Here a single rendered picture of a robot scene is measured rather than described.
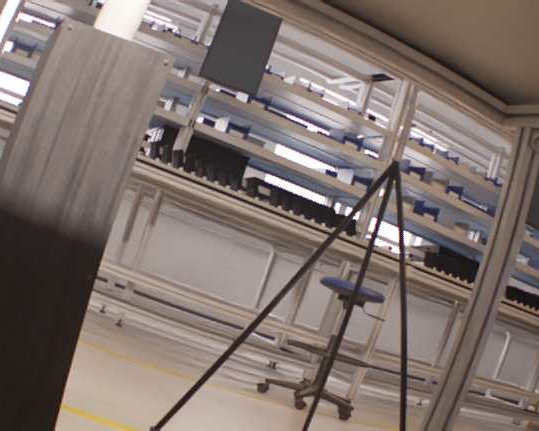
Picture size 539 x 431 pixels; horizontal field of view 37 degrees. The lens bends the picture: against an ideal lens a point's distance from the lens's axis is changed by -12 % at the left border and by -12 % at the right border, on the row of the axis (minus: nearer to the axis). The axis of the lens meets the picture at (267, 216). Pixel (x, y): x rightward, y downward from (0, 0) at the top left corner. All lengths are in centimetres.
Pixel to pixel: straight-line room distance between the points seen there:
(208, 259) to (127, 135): 640
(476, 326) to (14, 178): 84
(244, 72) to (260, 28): 29
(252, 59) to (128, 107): 322
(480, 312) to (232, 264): 667
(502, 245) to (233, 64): 343
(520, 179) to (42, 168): 84
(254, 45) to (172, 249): 339
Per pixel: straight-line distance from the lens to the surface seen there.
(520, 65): 137
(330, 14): 138
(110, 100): 156
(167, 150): 500
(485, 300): 143
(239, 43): 477
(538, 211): 587
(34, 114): 153
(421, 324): 905
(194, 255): 789
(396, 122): 575
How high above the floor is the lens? 51
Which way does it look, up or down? 4 degrees up
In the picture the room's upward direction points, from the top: 19 degrees clockwise
